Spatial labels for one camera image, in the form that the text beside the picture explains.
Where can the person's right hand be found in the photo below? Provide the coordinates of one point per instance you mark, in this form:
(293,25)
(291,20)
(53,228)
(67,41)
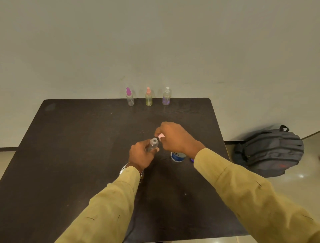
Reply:
(177,140)

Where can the person's left hand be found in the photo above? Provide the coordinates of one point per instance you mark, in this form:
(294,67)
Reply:
(138,155)

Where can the pink spray cap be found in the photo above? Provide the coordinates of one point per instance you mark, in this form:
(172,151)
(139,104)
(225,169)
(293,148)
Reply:
(161,136)

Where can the large clear bottle blue label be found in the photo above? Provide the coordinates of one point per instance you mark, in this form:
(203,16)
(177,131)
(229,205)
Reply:
(178,157)

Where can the small clear bottle pink cap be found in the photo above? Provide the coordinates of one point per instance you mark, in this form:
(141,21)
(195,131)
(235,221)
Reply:
(153,144)

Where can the purple-tinted spray bottle white cap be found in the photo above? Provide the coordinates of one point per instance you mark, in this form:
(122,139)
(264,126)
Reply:
(166,100)

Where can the yellow-green spray bottle orange cap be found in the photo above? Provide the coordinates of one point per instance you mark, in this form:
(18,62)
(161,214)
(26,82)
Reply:
(148,100)

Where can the small bottle magenta cap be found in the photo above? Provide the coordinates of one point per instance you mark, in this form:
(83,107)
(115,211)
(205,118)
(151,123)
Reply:
(130,100)

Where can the person's left forearm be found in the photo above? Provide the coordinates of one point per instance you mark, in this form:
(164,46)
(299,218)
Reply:
(105,212)

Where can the person's right forearm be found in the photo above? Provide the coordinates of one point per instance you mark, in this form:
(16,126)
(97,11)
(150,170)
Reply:
(250,195)

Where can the silver wristwatch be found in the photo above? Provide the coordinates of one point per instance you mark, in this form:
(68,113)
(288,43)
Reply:
(122,169)

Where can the grey backpack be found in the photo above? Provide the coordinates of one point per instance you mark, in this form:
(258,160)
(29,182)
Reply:
(270,152)

